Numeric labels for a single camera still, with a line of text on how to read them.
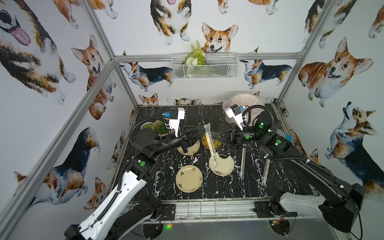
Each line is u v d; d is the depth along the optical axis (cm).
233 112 51
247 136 53
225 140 55
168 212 74
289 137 101
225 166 93
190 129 50
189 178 84
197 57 82
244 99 95
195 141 51
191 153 93
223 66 92
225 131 53
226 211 75
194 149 95
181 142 47
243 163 90
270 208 68
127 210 44
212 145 56
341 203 39
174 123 47
